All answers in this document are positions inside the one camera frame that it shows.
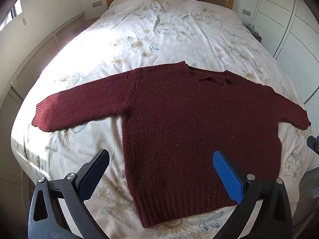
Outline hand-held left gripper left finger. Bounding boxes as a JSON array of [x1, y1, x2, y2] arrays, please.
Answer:
[[29, 149, 110, 239]]

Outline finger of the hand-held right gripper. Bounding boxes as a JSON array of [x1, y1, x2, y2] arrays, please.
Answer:
[[307, 135, 319, 158]]

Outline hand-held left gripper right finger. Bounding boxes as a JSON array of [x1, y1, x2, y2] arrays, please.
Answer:
[[212, 150, 292, 239]]

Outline dark red knit sweater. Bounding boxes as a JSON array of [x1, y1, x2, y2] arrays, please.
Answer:
[[32, 62, 311, 228]]

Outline white wardrobe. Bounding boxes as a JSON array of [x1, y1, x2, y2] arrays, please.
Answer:
[[250, 0, 319, 105]]

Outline wooden nightstand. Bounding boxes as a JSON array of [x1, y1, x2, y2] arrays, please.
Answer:
[[247, 24, 262, 43]]

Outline beige window sill cabinet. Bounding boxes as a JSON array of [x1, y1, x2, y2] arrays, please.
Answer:
[[0, 11, 86, 205]]

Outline white floral bedspread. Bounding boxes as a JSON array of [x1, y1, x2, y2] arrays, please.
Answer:
[[10, 0, 314, 239]]

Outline window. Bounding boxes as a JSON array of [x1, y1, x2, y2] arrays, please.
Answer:
[[0, 0, 23, 30]]

